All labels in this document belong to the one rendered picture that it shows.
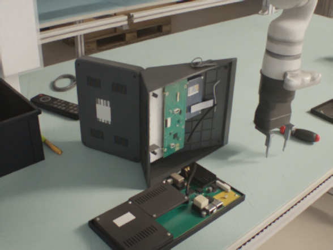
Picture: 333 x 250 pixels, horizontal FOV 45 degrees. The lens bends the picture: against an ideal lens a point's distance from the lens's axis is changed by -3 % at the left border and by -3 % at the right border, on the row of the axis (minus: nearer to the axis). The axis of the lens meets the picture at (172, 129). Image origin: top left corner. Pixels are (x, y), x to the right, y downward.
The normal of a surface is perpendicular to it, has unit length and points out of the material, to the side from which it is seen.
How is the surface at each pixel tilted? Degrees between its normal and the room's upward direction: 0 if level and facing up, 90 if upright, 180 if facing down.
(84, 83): 90
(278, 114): 87
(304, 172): 0
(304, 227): 0
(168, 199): 0
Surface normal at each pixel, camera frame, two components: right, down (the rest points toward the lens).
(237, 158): 0.03, -0.86
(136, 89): -0.43, 0.45
